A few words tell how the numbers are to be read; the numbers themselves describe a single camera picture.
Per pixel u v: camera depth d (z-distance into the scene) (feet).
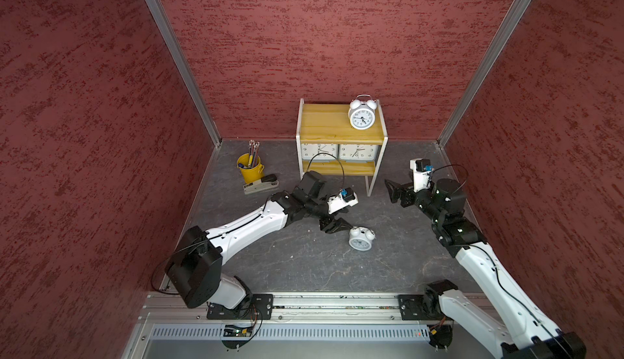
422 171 2.05
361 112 2.43
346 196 2.15
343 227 2.24
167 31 2.67
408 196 2.16
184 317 2.46
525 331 1.30
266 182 3.39
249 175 3.22
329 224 2.23
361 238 2.66
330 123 2.57
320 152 2.94
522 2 2.48
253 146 3.12
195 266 1.36
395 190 2.20
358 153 2.94
